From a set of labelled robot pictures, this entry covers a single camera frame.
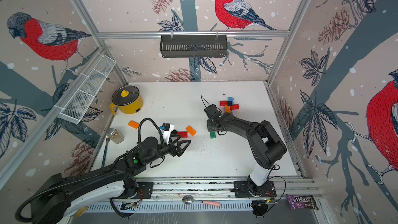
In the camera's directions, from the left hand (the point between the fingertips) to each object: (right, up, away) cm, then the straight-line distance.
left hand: (187, 137), depth 74 cm
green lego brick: (+14, -3, +18) cm, 23 cm away
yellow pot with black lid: (-42, +18, +25) cm, 52 cm away
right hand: (+14, +2, +21) cm, 26 cm away
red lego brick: (+21, +15, +30) cm, 40 cm away
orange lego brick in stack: (0, -1, +19) cm, 19 cm away
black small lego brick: (+25, +15, +28) cm, 41 cm away
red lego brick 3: (-5, -3, +19) cm, 19 cm away
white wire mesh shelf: (-61, +14, +6) cm, 62 cm away
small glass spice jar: (-41, -2, +10) cm, 43 cm away
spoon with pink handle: (+1, -29, -2) cm, 29 cm away
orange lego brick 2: (-37, +2, +23) cm, 44 cm away
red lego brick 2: (+30, +13, +32) cm, 45 cm away
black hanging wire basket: (-10, +52, +21) cm, 57 cm away
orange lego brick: (+24, +11, +28) cm, 38 cm away
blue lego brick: (+27, +18, +33) cm, 46 cm away
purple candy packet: (+52, -28, -5) cm, 59 cm away
